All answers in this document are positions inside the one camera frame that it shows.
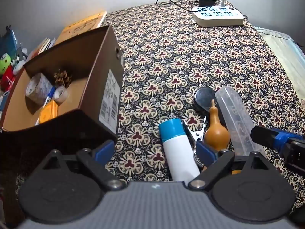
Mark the brown gourd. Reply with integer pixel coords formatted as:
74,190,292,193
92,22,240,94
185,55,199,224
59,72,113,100
204,100,230,151

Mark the white bottle blue cap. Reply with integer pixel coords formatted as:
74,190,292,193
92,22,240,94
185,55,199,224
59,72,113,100
159,118,200,185

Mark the metal clip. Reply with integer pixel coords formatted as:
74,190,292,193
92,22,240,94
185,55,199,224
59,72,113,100
181,117,206,168

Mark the clear plastic case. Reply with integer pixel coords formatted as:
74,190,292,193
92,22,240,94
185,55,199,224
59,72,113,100
215,86,266,156

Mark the orange box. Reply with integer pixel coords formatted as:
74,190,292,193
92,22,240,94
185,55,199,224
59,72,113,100
39,100,58,123

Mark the small clear tape roll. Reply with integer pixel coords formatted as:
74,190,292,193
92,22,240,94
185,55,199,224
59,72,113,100
53,86,68,104

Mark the blue white marker pen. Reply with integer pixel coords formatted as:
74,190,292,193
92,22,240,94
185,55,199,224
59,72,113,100
41,86,56,111

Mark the light mattress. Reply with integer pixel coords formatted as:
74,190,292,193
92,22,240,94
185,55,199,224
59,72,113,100
255,26,304,101

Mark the brown cardboard shoe box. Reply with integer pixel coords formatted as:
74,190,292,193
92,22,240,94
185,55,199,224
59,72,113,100
1,25,124,145

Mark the pine cone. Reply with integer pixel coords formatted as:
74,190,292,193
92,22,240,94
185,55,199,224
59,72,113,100
54,69,72,88

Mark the large printed tape roll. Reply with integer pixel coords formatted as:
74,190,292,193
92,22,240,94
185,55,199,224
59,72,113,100
25,72,53,106

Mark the floral patterned tablecloth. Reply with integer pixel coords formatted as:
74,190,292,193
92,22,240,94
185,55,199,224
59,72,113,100
14,0,305,216

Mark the green frog plush toy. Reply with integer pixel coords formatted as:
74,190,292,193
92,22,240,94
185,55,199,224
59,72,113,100
1,53,15,92

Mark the stack of books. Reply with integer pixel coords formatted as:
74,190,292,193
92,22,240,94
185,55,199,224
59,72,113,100
26,38,56,62

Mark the white power strip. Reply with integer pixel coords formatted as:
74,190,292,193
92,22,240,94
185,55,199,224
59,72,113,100
192,6,245,27

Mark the yellow book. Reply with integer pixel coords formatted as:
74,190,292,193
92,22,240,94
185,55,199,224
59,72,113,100
55,11,107,44

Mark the blue bag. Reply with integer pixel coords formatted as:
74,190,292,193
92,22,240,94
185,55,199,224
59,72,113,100
0,25,18,58

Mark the black power adapter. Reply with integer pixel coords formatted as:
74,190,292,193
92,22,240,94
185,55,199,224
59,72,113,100
198,0,216,7

